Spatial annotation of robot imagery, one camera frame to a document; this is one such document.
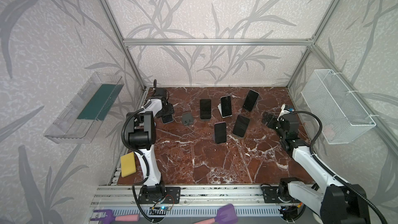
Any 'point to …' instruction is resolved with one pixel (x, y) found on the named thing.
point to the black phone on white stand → (226, 107)
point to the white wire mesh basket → (344, 120)
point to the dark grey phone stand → (187, 118)
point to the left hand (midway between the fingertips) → (169, 106)
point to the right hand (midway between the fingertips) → (271, 110)
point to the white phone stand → (220, 110)
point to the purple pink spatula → (226, 214)
